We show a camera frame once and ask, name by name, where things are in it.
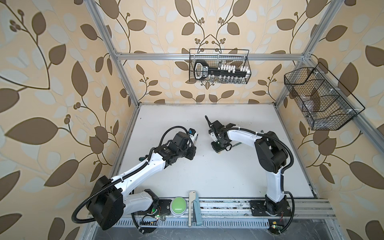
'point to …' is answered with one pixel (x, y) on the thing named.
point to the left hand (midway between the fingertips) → (196, 147)
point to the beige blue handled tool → (192, 195)
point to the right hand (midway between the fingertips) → (217, 150)
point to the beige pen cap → (219, 152)
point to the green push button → (178, 206)
